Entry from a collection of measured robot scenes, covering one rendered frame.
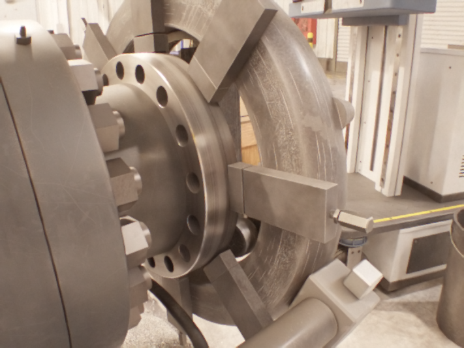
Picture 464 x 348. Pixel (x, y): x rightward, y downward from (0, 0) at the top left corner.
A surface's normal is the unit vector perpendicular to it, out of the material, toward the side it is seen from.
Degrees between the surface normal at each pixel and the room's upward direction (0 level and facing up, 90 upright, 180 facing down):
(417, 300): 0
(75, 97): 50
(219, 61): 90
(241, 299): 90
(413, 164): 90
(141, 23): 90
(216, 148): 69
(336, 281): 23
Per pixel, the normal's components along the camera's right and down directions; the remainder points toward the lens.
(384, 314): 0.00, -0.94
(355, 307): 0.26, -0.77
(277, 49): 0.04, -0.22
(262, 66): -0.73, 0.23
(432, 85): -0.96, 0.10
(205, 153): 0.63, -0.11
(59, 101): 0.52, -0.41
